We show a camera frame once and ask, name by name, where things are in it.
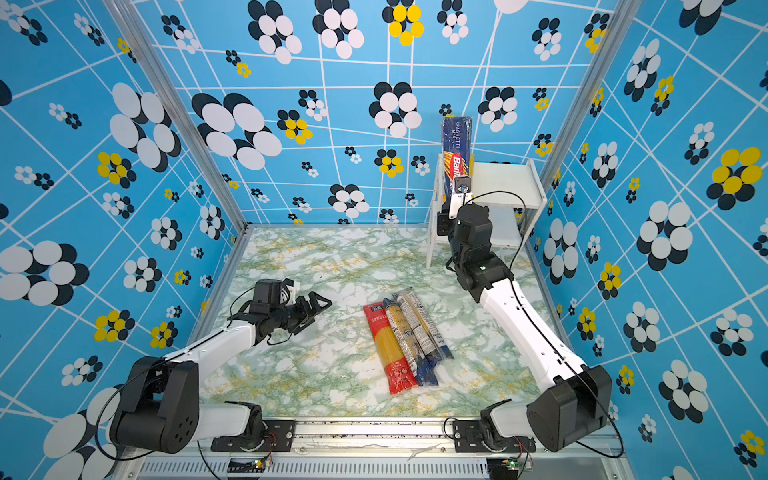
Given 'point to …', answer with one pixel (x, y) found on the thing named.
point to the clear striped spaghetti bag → (423, 326)
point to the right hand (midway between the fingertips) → (459, 198)
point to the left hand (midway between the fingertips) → (325, 308)
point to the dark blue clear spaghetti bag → (423, 370)
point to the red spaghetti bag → (399, 369)
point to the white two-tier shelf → (509, 187)
